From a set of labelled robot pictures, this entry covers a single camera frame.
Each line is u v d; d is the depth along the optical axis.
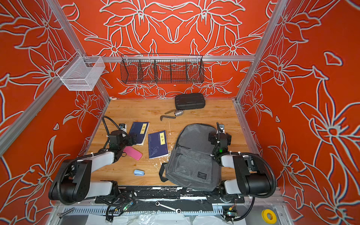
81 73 0.92
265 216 0.67
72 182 0.43
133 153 0.88
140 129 0.98
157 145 0.91
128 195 0.69
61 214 0.67
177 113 1.07
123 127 0.81
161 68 0.99
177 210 0.69
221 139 0.68
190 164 0.81
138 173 0.79
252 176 0.43
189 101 1.11
